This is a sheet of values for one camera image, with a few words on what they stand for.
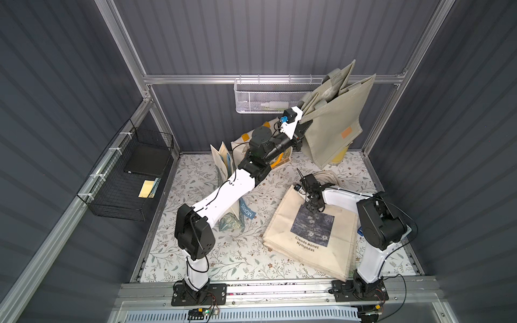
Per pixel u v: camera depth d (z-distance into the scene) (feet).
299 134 1.94
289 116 1.73
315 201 2.37
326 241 2.75
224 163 2.82
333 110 1.96
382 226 1.64
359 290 2.15
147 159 2.75
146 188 2.41
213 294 2.40
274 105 2.90
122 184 2.38
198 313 2.31
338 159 3.68
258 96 3.25
